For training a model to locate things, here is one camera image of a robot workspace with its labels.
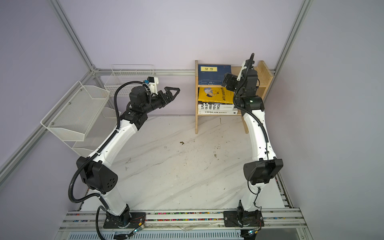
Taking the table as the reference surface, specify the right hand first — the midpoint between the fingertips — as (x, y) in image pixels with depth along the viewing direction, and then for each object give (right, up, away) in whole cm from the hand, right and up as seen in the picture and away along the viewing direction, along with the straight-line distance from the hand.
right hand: (230, 74), depth 72 cm
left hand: (-27, -9, 0) cm, 28 cm away
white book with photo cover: (-4, -16, +19) cm, 25 cm away
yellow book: (-5, -7, +14) cm, 17 cm away
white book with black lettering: (-8, -13, +17) cm, 23 cm away
